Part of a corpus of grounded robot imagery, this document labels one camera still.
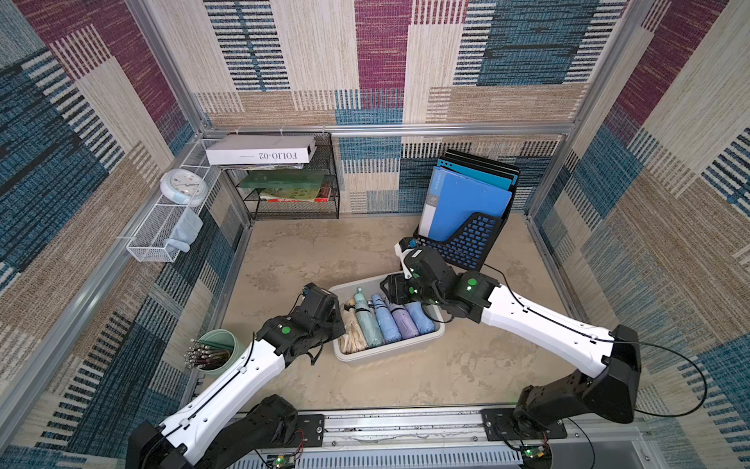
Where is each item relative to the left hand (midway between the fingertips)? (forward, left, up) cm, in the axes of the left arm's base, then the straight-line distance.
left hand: (341, 321), depth 79 cm
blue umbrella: (-1, -22, -1) cm, 22 cm away
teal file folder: (+45, -31, +19) cm, 57 cm away
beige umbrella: (-4, -3, -2) cm, 6 cm away
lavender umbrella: (0, -17, -2) cm, 17 cm away
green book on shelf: (+40, +19, +15) cm, 47 cm away
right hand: (+5, -12, +11) cm, 17 cm away
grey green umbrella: (+1, -7, -1) cm, 7 cm away
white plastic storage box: (-7, -15, +1) cm, 17 cm away
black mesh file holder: (+25, -40, +1) cm, 47 cm away
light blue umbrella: (+2, -12, -3) cm, 12 cm away
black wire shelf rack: (+50, +36, -4) cm, 62 cm away
